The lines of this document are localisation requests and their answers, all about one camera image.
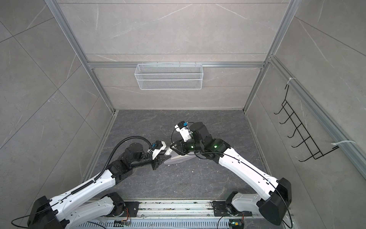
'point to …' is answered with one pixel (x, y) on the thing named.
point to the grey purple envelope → (174, 154)
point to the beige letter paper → (179, 156)
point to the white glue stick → (169, 151)
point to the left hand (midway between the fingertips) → (169, 150)
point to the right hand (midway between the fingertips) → (173, 145)
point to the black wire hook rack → (303, 147)
